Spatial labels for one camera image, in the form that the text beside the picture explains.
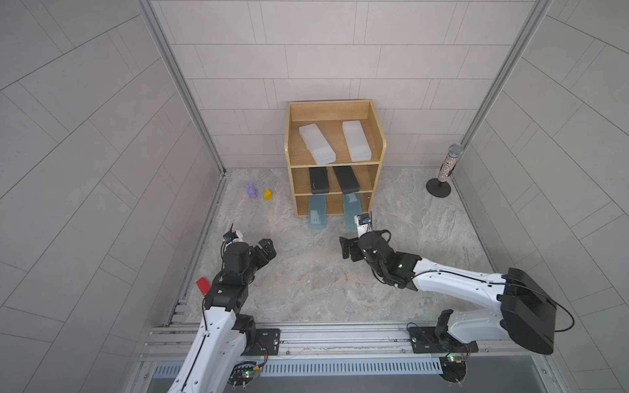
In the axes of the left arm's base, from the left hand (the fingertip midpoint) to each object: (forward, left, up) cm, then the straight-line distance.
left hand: (266, 243), depth 82 cm
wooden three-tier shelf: (+22, -22, +23) cm, 39 cm away
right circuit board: (-33, -56, -10) cm, 66 cm away
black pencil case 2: (+23, -28, +8) cm, 37 cm away
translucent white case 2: (+28, -30, +22) cm, 46 cm away
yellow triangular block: (+27, +5, -8) cm, 28 cm away
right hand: (+2, -28, +2) cm, 28 cm away
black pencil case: (+22, -17, +8) cm, 29 cm away
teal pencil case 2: (+19, -31, -6) cm, 37 cm away
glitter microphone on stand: (+31, -69, -6) cm, 76 cm away
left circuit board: (-34, +2, -8) cm, 36 cm away
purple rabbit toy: (+27, +12, -6) cm, 30 cm away
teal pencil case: (+17, -17, -5) cm, 24 cm away
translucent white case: (+26, -17, +22) cm, 38 cm away
